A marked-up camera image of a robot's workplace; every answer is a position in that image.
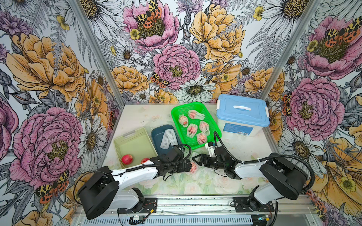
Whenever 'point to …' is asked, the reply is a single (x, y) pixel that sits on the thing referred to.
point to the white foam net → (165, 143)
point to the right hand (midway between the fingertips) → (196, 163)
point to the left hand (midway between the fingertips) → (183, 170)
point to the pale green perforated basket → (136, 143)
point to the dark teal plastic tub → (156, 135)
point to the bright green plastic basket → (182, 108)
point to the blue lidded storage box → (241, 116)
